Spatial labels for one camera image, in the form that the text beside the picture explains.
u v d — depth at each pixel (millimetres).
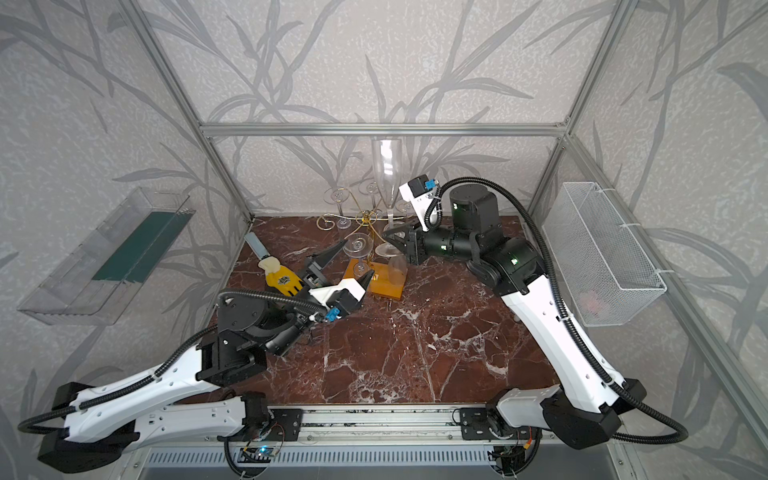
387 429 740
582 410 384
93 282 631
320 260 457
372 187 821
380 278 1025
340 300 394
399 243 561
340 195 792
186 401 440
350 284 423
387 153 508
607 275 606
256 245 1052
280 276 999
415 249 489
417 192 490
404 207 506
